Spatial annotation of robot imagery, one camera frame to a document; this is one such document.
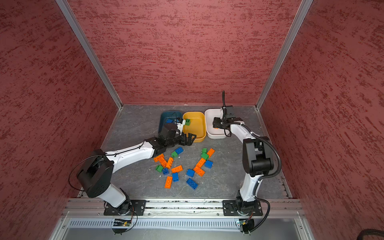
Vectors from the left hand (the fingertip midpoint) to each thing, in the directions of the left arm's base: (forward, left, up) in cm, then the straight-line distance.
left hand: (189, 137), depth 86 cm
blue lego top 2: (-2, +7, -12) cm, 14 cm away
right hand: (+13, -17, -5) cm, 22 cm away
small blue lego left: (-16, +14, -13) cm, 25 cm away
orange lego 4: (+16, -19, -13) cm, 28 cm away
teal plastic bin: (+28, +20, -13) cm, 37 cm away
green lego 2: (-6, -10, -12) cm, 17 cm away
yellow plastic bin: (+19, -5, -14) cm, 25 cm away
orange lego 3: (-15, -6, -14) cm, 21 cm away
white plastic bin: (+10, -15, -10) cm, 21 cm away
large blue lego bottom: (-22, -2, -13) cm, 26 cm away
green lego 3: (-6, +10, -13) cm, 17 cm away
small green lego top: (-2, -9, -12) cm, 16 cm away
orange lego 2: (-14, +7, -14) cm, 21 cm away
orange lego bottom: (-22, +11, -13) cm, 28 cm away
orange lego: (-11, +12, -12) cm, 20 cm away
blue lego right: (-11, -12, -13) cm, 21 cm away
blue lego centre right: (-16, -1, -14) cm, 21 cm away
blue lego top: (+21, +16, -11) cm, 29 cm away
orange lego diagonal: (-10, +16, -14) cm, 23 cm away
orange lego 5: (-3, -14, -13) cm, 19 cm away
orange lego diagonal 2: (-10, -7, -13) cm, 18 cm away
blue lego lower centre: (-19, +8, -14) cm, 25 cm away
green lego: (-15, +18, -12) cm, 26 cm away
